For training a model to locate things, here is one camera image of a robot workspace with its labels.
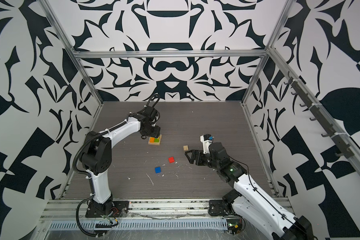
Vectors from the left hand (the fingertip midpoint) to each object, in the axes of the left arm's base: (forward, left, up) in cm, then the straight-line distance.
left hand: (155, 130), depth 94 cm
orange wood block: (-3, +3, -5) cm, 7 cm away
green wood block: (-3, 0, -6) cm, 7 cm away
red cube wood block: (-15, -9, -9) cm, 20 cm away
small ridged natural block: (-9, -18, -7) cm, 22 cm away
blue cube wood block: (-22, -2, -8) cm, 23 cm away
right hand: (-20, -20, +8) cm, 30 cm away
